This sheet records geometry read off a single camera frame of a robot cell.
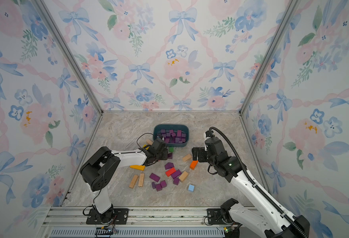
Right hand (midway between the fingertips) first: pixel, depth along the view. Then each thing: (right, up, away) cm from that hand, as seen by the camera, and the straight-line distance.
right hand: (198, 141), depth 78 cm
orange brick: (-1, -15, +13) cm, 20 cm away
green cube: (-15, -7, +20) cm, 26 cm away
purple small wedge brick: (-15, -10, +13) cm, 23 cm away
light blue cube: (-4, -26, +4) cm, 27 cm away
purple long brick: (-24, -22, +10) cm, 34 cm away
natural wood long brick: (-32, -23, +6) cm, 40 cm away
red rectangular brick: (-15, -19, +12) cm, 27 cm away
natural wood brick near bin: (-30, -3, +23) cm, 38 cm away
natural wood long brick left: (-36, -23, +6) cm, 44 cm away
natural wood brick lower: (-7, -21, +8) cm, 24 cm away
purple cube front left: (-21, -25, +3) cm, 33 cm away
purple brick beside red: (-11, -20, +10) cm, 26 cm away
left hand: (-18, -9, +19) cm, 27 cm away
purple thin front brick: (-25, -25, +5) cm, 35 cm away
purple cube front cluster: (-19, -24, +5) cm, 31 cm away
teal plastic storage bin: (-13, +2, +26) cm, 29 cm away
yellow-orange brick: (-35, -17, +12) cm, 41 cm away
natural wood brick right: (-5, -12, +17) cm, 22 cm away
